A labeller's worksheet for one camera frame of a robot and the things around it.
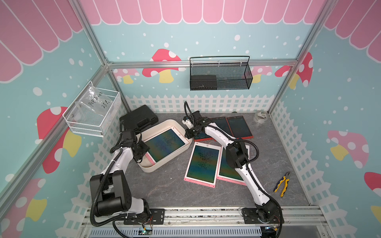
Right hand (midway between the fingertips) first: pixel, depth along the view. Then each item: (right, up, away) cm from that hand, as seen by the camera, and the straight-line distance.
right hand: (185, 135), depth 102 cm
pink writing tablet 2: (+12, -18, -10) cm, 24 cm away
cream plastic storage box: (-20, -16, -18) cm, 31 cm away
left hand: (-21, -9, -12) cm, 26 cm away
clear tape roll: (+59, +14, +13) cm, 62 cm away
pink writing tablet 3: (+26, -21, -15) cm, 37 cm away
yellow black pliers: (+60, -24, -16) cm, 66 cm away
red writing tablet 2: (+29, +9, +13) cm, 33 cm away
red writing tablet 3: (+41, +5, +10) cm, 42 cm away
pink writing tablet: (-13, -5, -6) cm, 15 cm away
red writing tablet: (+12, 0, -14) cm, 19 cm away
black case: (-35, +12, +7) cm, 38 cm away
